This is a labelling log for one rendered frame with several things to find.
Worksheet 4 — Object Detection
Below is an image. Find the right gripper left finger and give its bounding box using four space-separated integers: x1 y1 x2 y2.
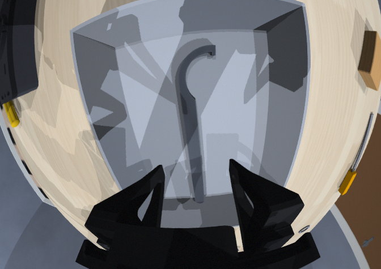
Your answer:
90 165 165 228

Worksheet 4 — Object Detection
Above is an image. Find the tan wooden block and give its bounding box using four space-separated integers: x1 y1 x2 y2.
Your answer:
358 31 381 91

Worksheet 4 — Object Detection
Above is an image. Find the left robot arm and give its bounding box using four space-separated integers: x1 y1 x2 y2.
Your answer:
0 0 18 105

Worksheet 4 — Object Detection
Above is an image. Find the dark grey hook spanner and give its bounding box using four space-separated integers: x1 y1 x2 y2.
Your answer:
178 58 205 203

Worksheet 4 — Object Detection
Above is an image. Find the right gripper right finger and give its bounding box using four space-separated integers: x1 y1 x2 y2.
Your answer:
229 159 304 251

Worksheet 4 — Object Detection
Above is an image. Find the yellow-handled screwdriver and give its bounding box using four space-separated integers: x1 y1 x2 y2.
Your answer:
4 101 20 127

